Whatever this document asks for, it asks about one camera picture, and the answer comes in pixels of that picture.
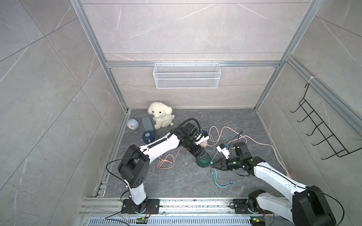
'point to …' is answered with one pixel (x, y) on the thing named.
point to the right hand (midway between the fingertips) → (213, 166)
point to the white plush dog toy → (162, 113)
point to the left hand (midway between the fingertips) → (204, 152)
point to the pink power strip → (205, 144)
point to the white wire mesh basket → (186, 76)
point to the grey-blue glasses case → (147, 124)
